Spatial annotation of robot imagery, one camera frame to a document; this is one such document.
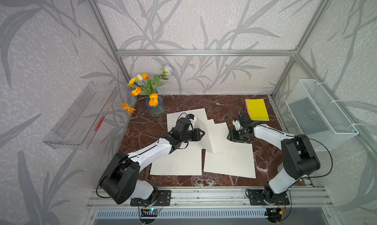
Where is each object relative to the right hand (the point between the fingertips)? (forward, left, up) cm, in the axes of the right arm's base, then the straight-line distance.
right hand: (231, 136), depth 94 cm
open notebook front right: (-15, -3, -3) cm, 16 cm away
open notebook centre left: (-8, +24, -3) cm, 26 cm away
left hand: (-4, +18, +11) cm, 21 cm away
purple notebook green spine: (+2, +9, -3) cm, 10 cm away
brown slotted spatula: (-22, +52, -1) cm, 56 cm away
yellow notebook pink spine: (+25, -25, -3) cm, 35 cm away
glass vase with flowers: (+25, +56, +21) cm, 65 cm away
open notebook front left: (-15, +31, -2) cm, 34 cm away
